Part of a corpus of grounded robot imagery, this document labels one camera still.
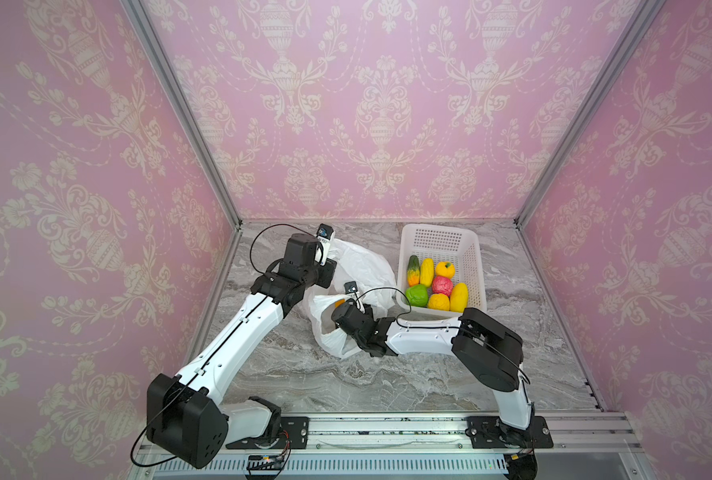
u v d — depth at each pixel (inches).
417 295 36.3
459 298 36.8
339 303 28.7
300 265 22.8
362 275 33.4
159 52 29.9
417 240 43.0
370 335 26.7
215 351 17.4
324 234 26.9
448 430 30.0
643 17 27.1
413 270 39.3
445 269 39.3
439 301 36.1
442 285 37.1
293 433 29.3
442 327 21.3
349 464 30.6
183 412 15.1
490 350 20.6
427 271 39.3
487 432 28.7
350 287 31.2
